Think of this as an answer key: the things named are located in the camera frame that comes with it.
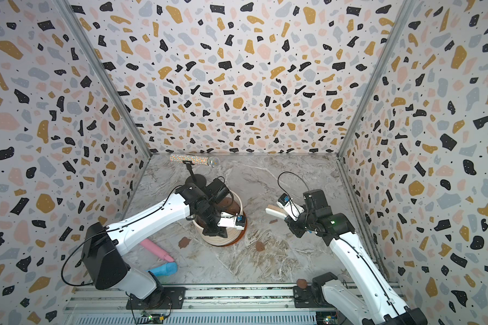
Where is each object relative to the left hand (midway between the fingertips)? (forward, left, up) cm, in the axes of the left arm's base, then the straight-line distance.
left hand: (229, 228), depth 77 cm
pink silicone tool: (-4, +30, -10) cm, 32 cm away
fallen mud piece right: (-2, -12, -15) cm, 19 cm away
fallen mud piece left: (+1, +21, -14) cm, 26 cm away
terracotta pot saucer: (+6, -5, -13) cm, 15 cm away
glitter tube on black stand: (+30, +18, +7) cm, 35 cm away
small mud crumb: (+10, -19, -15) cm, 26 cm away
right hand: (+3, -23, +3) cm, 23 cm away
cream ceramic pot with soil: (+2, -2, +14) cm, 14 cm away
